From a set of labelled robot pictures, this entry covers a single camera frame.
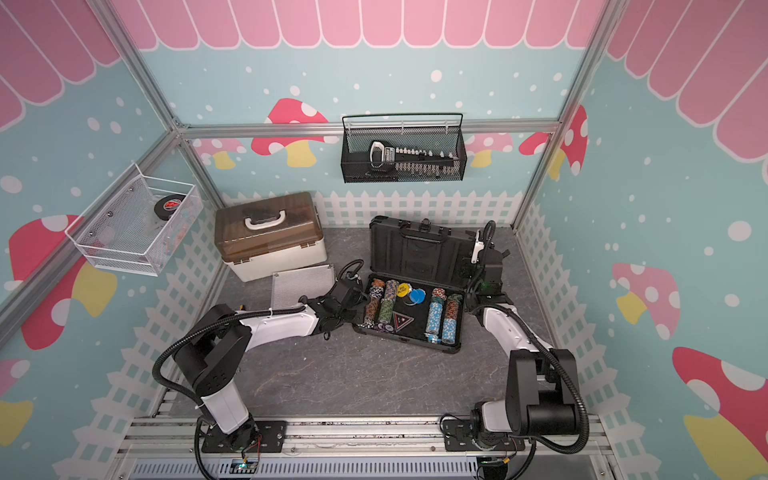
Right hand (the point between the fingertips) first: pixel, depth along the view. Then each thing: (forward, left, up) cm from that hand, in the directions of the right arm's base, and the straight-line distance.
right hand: (473, 250), depth 88 cm
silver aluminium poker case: (-3, +59, -14) cm, 60 cm away
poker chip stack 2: (-13, +26, -14) cm, 33 cm away
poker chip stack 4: (-18, +8, -14) cm, 24 cm away
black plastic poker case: (-2, +16, -15) cm, 22 cm away
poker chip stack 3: (-7, +10, -14) cm, 18 cm away
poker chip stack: (-6, +30, -15) cm, 34 cm away
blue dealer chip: (-6, +16, -16) cm, 23 cm away
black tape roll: (+2, +83, +16) cm, 85 cm away
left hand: (-11, +35, -16) cm, 40 cm away
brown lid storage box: (+4, +64, +2) cm, 64 cm away
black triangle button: (-15, +22, -16) cm, 31 cm away
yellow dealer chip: (-4, +21, -15) cm, 26 cm away
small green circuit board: (-51, +61, -21) cm, 82 cm away
